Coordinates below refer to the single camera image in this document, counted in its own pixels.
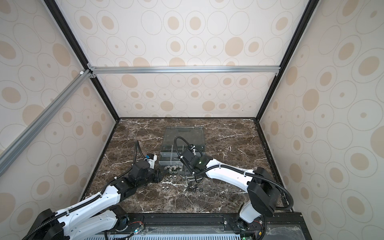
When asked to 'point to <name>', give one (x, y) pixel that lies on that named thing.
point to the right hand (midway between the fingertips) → (189, 165)
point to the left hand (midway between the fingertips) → (168, 170)
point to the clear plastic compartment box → (169, 161)
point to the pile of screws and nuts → (174, 176)
